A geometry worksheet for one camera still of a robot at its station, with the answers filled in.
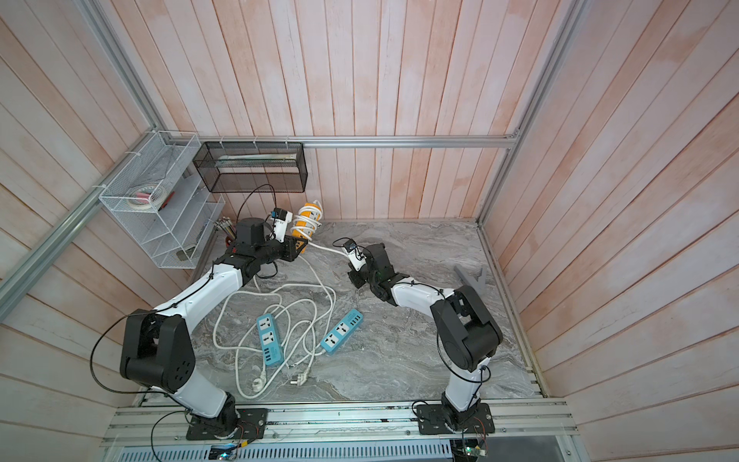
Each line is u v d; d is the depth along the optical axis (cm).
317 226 87
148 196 74
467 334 48
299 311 94
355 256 80
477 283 100
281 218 76
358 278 84
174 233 78
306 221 84
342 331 88
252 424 73
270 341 84
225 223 95
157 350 45
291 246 76
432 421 73
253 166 103
